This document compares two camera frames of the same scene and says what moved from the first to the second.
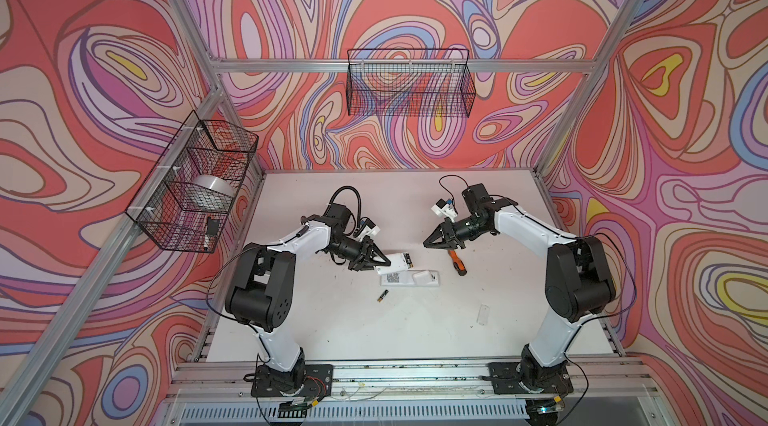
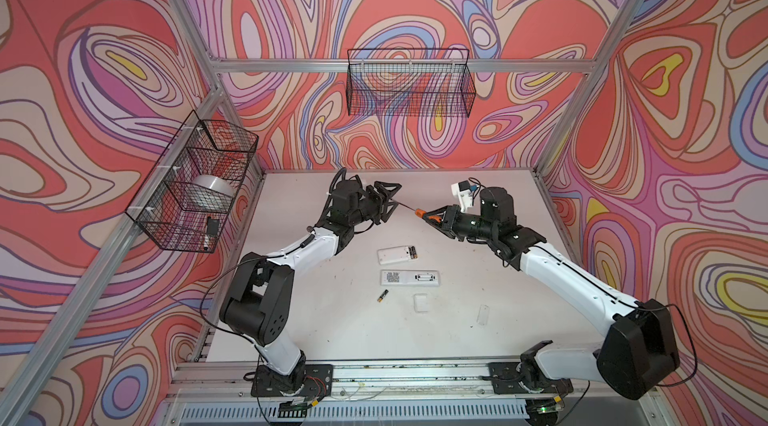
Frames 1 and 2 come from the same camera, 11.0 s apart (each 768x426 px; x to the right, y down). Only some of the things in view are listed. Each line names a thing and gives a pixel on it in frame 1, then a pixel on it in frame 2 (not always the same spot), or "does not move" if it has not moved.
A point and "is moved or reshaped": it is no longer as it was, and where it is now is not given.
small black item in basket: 212,228 does not move
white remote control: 411,278 does not move
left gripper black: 364,249 to 377,201
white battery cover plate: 397,262 is moved or reshaped
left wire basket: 184,204 does not move
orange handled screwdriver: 458,263 to 421,212
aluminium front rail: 617,390 does not move
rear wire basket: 410,82 does not move
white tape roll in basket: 210,193 does not move
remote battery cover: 421,277 to 421,302
